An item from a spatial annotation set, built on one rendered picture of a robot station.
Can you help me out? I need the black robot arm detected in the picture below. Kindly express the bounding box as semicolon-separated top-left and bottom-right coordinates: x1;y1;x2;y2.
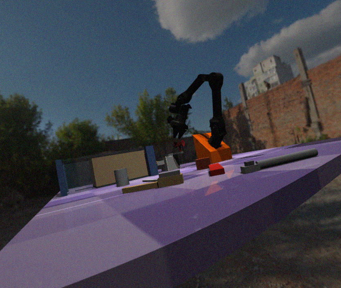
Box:
169;72;227;147

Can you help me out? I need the dark grey cylinder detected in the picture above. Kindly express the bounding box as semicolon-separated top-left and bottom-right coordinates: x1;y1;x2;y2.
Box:
114;168;129;187

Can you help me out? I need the red flat bar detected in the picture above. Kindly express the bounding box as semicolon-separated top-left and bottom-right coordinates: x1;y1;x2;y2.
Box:
209;163;225;176

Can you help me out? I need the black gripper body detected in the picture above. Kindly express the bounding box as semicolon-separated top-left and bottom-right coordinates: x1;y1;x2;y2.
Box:
170;113;188;130

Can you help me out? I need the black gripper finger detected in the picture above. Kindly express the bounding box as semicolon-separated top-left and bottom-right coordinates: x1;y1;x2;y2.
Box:
178;129;187;139
171;125;181;138

